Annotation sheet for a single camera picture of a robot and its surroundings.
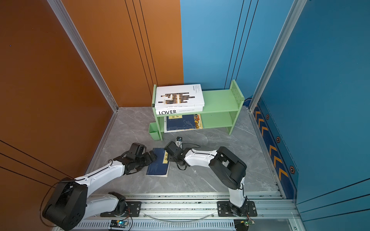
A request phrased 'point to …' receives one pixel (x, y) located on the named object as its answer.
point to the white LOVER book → (162, 111)
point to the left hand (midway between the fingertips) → (154, 157)
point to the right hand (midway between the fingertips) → (172, 155)
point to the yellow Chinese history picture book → (198, 123)
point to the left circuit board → (118, 224)
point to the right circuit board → (248, 222)
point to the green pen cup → (153, 131)
